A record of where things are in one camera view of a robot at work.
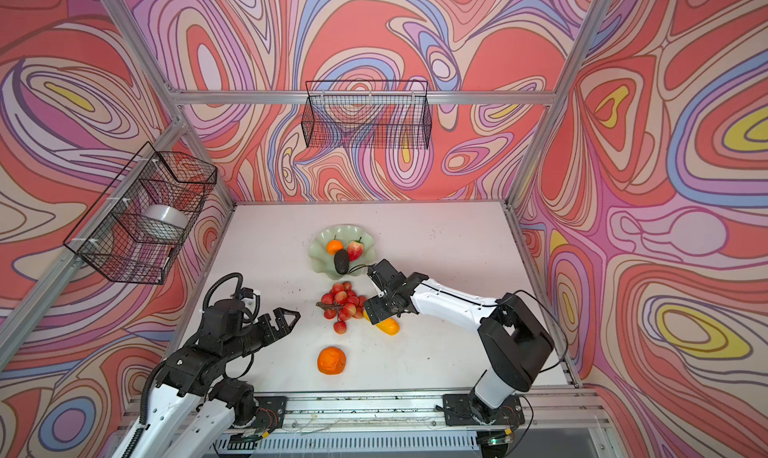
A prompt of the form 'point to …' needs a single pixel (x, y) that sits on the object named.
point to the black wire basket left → (133, 232)
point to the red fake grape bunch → (343, 302)
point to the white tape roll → (164, 222)
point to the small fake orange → (334, 246)
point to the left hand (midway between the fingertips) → (293, 320)
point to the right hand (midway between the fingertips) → (385, 313)
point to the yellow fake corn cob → (388, 326)
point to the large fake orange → (331, 360)
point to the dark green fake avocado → (341, 261)
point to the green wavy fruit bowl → (324, 262)
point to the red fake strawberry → (355, 249)
